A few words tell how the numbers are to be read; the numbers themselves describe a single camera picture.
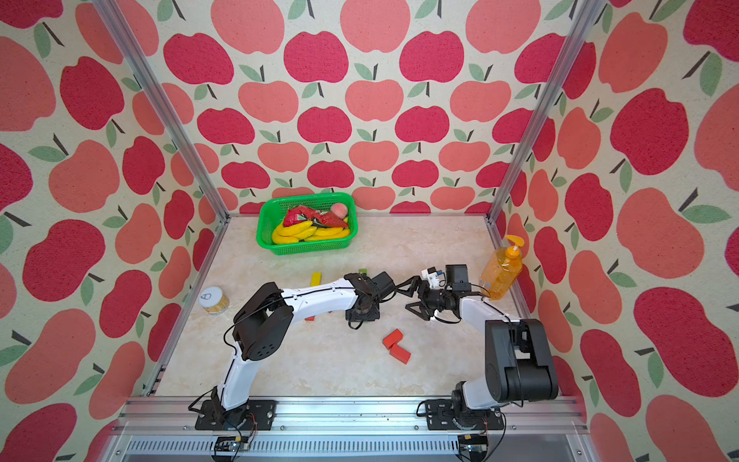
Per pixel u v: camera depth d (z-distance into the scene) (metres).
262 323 0.52
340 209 1.14
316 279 1.01
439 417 0.73
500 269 0.85
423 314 0.83
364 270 1.03
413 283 0.80
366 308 0.77
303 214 1.08
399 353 0.84
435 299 0.79
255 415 0.73
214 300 0.91
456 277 0.74
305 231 1.05
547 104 0.86
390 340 0.86
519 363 0.45
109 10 0.69
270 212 1.12
